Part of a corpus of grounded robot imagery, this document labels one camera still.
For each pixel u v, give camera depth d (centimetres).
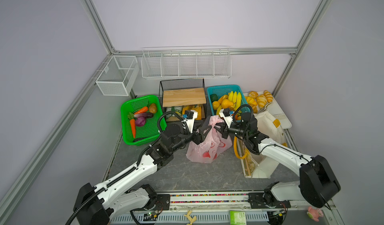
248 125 61
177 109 105
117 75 97
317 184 42
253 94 118
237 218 68
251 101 115
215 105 108
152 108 108
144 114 107
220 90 116
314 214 68
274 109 113
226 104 102
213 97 112
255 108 108
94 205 38
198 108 102
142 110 108
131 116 104
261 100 115
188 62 97
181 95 99
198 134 59
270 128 83
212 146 75
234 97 108
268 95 117
